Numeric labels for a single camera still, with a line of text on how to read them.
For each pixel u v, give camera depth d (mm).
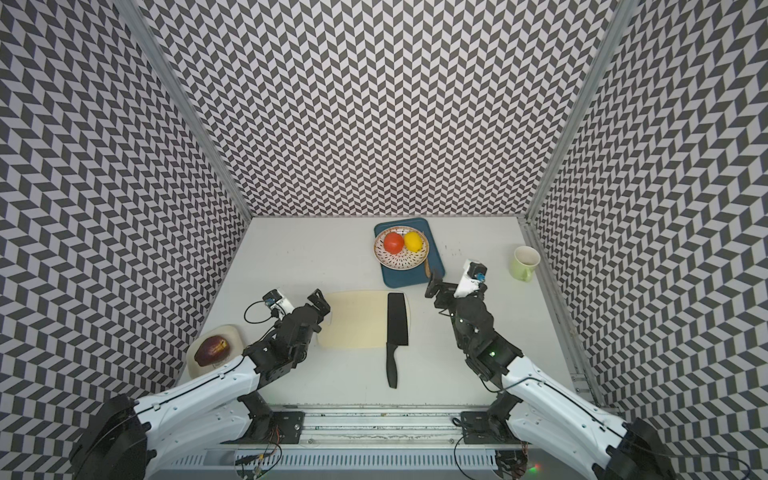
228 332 880
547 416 468
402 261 1051
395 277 1025
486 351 578
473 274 608
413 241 1059
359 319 898
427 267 1043
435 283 701
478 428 734
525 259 990
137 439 400
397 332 889
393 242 1053
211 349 789
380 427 754
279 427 720
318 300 779
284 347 612
